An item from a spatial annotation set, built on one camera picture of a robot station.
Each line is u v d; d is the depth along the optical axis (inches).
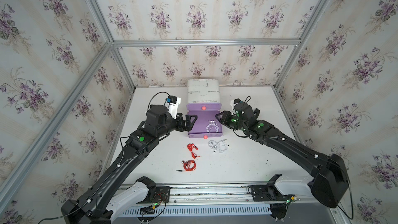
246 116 23.0
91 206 14.6
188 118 23.7
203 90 34.5
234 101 29.2
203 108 33.0
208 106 33.1
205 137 33.0
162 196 28.3
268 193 26.1
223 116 28.2
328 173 15.4
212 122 35.6
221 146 34.8
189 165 32.3
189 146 34.8
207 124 35.4
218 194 29.4
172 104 23.6
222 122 27.5
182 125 23.4
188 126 24.1
